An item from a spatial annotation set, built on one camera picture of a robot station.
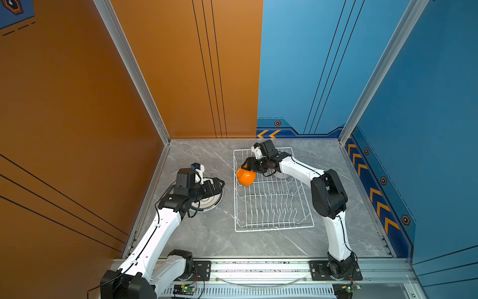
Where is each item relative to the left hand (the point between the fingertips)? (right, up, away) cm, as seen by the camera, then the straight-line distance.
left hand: (217, 183), depth 80 cm
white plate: (-6, -12, +9) cm, 16 cm away
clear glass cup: (-5, +3, +23) cm, 23 cm away
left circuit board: (-11, -39, -10) cm, 42 cm away
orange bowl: (+13, +1, +13) cm, 18 cm away
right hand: (+12, +6, +16) cm, 20 cm away
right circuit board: (+50, -39, -10) cm, 65 cm away
